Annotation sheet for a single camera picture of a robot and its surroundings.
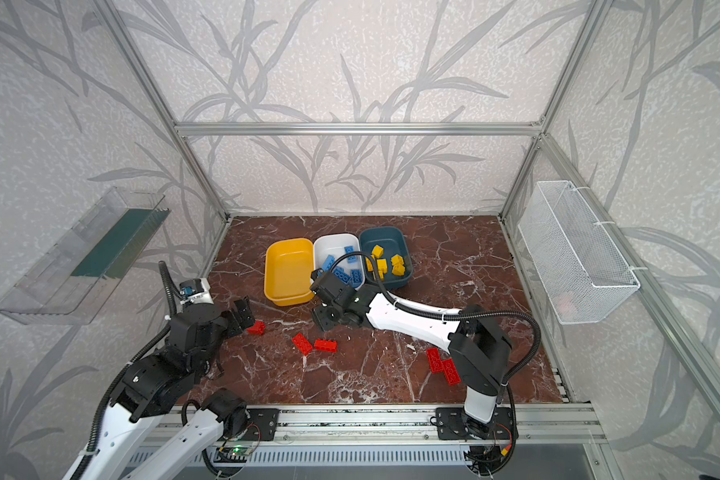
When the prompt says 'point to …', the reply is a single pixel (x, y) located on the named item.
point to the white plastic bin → (339, 254)
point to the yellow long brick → (370, 266)
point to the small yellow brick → (396, 260)
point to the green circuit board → (237, 454)
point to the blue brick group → (350, 249)
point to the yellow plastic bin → (288, 265)
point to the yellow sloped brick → (377, 251)
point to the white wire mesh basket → (583, 275)
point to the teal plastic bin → (397, 252)
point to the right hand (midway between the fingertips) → (324, 303)
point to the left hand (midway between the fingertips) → (239, 295)
